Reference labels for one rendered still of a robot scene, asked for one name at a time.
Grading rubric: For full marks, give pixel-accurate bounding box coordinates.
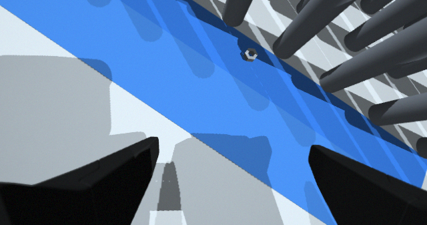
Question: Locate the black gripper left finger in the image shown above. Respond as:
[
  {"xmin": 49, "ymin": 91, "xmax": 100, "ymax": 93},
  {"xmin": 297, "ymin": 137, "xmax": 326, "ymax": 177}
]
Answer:
[{"xmin": 0, "ymin": 136, "xmax": 159, "ymax": 225}]

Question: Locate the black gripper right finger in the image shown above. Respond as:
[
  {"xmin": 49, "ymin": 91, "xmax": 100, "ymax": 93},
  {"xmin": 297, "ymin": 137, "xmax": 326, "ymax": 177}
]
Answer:
[{"xmin": 308, "ymin": 144, "xmax": 427, "ymax": 225}]

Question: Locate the grey hex nut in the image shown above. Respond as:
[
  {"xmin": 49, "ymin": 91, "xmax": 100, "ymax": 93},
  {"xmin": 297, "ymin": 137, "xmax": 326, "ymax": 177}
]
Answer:
[{"xmin": 244, "ymin": 48, "xmax": 258, "ymax": 62}]

